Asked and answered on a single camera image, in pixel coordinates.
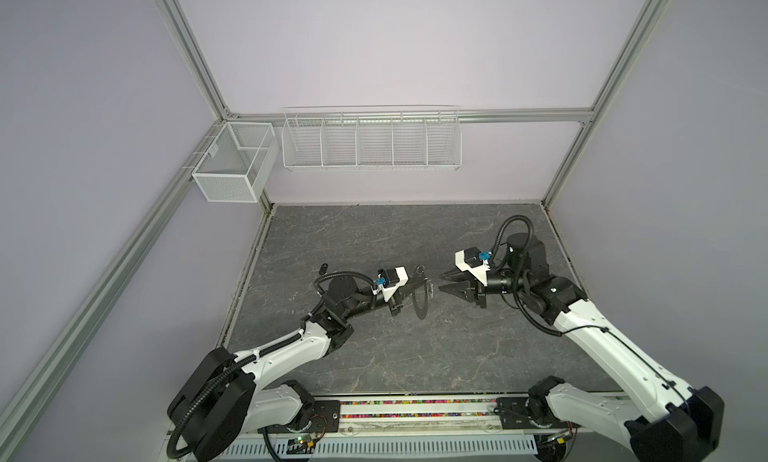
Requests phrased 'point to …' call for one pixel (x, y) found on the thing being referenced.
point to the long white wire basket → (372, 137)
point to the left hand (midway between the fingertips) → (424, 282)
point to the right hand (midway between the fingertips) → (441, 282)
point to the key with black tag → (323, 269)
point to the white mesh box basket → (238, 162)
